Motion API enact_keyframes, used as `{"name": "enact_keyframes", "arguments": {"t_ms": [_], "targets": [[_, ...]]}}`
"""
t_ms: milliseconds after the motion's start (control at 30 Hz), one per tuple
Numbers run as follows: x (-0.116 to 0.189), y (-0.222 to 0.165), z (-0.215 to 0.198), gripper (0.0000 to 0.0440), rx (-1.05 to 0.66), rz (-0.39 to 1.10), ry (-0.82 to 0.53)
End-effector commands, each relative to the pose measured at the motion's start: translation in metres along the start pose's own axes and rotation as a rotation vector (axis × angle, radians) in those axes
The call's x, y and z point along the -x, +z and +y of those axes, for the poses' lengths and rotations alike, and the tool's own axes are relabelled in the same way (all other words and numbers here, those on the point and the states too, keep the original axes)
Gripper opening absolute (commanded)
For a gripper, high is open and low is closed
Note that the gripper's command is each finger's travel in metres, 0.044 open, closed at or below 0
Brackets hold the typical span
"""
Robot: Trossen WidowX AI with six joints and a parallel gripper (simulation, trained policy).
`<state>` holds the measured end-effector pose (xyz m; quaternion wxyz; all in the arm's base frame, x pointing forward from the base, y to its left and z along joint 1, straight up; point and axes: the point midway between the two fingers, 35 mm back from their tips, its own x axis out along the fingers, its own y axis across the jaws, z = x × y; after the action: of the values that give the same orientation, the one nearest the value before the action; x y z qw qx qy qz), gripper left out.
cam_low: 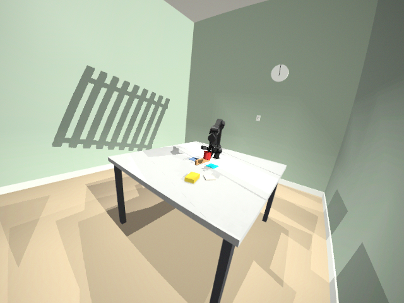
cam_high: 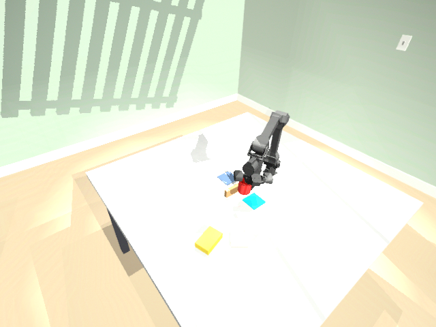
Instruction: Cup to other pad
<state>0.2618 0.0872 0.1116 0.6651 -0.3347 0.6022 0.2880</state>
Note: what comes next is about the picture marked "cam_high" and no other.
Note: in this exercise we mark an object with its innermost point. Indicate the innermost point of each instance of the red cup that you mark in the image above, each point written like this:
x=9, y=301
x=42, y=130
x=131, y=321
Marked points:
x=243, y=187

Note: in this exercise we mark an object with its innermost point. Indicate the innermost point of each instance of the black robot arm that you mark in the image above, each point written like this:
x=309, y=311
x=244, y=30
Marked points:
x=263, y=153

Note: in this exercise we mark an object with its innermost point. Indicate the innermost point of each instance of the light wooden post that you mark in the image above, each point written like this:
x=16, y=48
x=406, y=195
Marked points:
x=231, y=190

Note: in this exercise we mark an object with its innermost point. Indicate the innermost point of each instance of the pale yellow rectangular block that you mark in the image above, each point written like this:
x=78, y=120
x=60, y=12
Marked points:
x=208, y=240

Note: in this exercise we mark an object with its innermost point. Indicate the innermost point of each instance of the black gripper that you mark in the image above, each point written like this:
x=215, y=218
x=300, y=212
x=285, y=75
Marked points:
x=239, y=175

